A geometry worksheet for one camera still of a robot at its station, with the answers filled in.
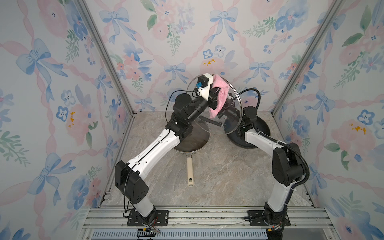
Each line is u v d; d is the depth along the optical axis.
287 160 0.50
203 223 0.73
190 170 0.79
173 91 0.53
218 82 0.56
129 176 0.42
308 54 0.86
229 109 0.69
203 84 0.49
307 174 0.46
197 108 0.55
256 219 0.73
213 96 0.54
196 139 1.08
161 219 0.74
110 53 0.88
